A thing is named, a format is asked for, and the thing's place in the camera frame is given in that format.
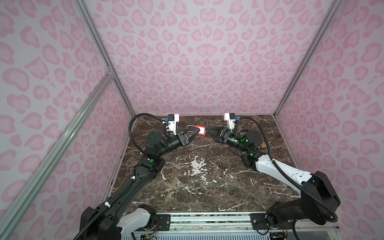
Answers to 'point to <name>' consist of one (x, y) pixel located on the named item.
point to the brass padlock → (263, 145)
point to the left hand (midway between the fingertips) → (200, 129)
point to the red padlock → (202, 131)
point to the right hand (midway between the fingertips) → (207, 131)
